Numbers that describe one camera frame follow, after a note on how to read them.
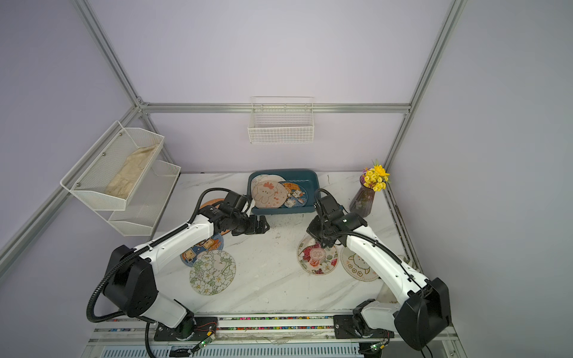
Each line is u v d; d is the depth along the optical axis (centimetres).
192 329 71
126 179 77
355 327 66
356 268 88
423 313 39
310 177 112
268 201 107
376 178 84
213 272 86
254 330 75
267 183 111
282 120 95
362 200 96
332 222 57
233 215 69
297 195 110
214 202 88
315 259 89
